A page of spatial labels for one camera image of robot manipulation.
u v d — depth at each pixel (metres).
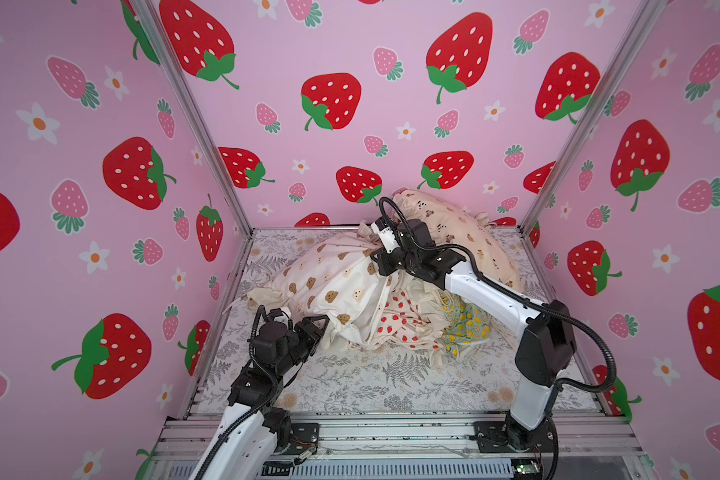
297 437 0.73
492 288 0.53
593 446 0.73
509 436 0.66
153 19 0.69
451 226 0.91
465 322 0.88
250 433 0.51
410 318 0.87
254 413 0.51
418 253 0.64
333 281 0.80
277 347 0.59
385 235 0.73
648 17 0.69
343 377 0.84
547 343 0.47
